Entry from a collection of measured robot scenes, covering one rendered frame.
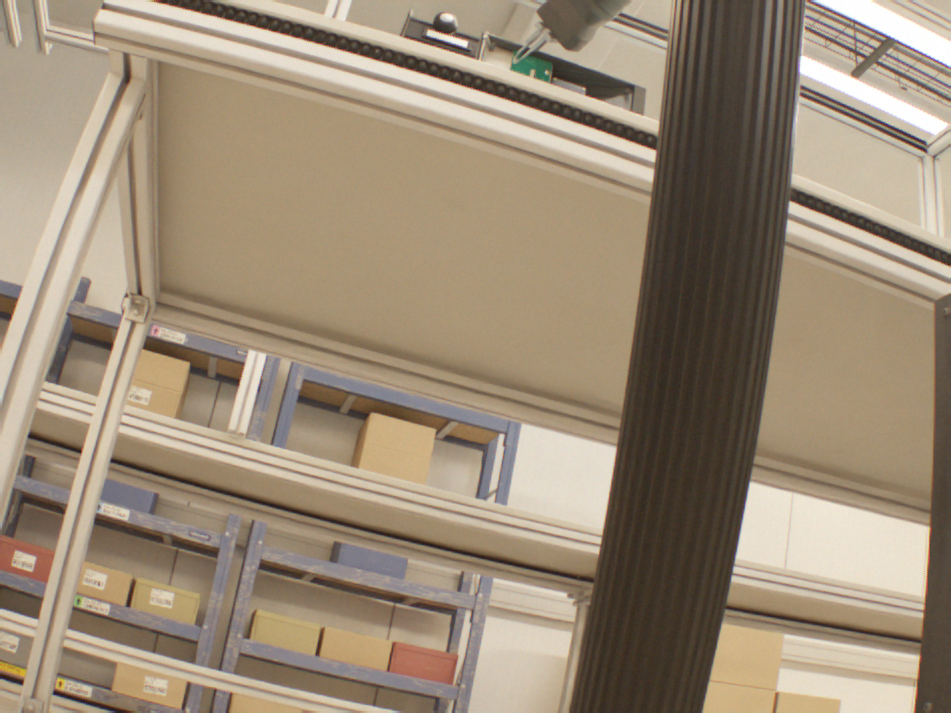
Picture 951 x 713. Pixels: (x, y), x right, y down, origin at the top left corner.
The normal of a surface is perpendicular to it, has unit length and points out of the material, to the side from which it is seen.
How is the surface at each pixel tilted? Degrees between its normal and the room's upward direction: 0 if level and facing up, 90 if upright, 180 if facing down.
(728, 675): 90
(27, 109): 90
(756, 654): 90
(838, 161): 180
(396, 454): 90
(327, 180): 180
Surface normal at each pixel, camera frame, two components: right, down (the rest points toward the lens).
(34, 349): 0.26, -0.31
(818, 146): -0.18, 0.92
